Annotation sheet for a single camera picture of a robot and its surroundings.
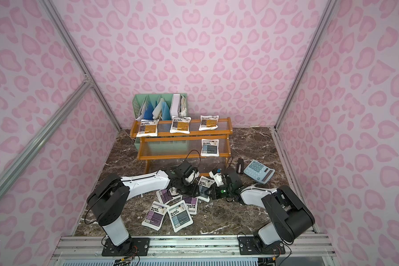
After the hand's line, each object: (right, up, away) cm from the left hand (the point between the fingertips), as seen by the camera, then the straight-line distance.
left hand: (197, 191), depth 87 cm
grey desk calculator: (+35, +9, +9) cm, 37 cm away
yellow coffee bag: (-23, +32, -8) cm, 41 cm away
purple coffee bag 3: (-3, -6, -1) cm, 7 cm away
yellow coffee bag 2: (-8, +34, -7) cm, 36 cm away
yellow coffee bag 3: (+6, +35, -7) cm, 36 cm away
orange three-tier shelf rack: (-11, +28, +21) cm, 36 cm away
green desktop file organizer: (-22, +46, +12) cm, 53 cm away
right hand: (+4, -1, -1) cm, 4 cm away
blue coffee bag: (+7, +23, +2) cm, 24 cm away
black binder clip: (+25, +12, +11) cm, 30 cm away
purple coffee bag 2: (-17, -3, +1) cm, 17 cm away
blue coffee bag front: (-9, -11, -5) cm, 15 cm away
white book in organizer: (-14, +46, +9) cm, 49 cm away
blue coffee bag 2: (+4, +3, +1) cm, 5 cm away
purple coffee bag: (-21, -10, -5) cm, 24 cm away
